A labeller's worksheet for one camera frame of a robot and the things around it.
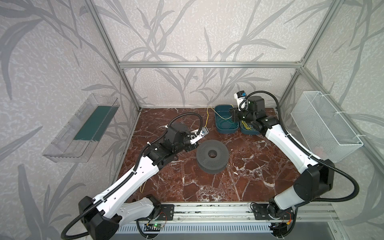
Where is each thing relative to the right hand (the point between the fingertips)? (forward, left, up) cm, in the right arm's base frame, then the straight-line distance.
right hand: (230, 105), depth 81 cm
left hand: (-15, +18, -1) cm, 23 cm away
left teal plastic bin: (+19, 0, -25) cm, 31 cm away
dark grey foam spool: (-25, +10, -24) cm, 36 cm away
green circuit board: (-53, +38, -29) cm, 72 cm away
